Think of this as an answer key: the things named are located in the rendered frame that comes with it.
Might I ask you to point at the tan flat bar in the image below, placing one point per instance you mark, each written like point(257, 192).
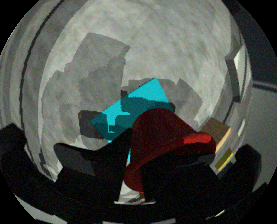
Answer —
point(217, 130)

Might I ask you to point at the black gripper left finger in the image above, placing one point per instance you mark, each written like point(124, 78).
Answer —
point(108, 162)

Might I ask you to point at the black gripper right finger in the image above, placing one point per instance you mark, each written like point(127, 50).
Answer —
point(158, 172)

